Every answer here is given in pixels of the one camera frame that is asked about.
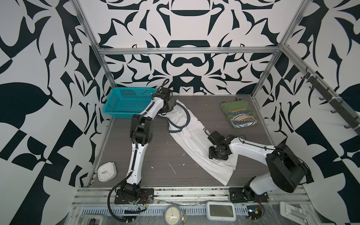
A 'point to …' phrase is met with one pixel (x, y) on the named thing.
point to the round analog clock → (172, 214)
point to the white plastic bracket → (296, 214)
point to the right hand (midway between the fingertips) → (212, 156)
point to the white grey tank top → (195, 140)
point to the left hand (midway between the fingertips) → (160, 107)
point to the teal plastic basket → (125, 102)
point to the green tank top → (239, 113)
